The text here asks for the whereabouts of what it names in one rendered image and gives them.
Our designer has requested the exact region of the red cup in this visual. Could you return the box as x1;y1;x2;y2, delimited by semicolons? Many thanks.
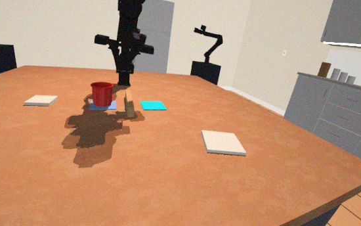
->
91;81;114;106

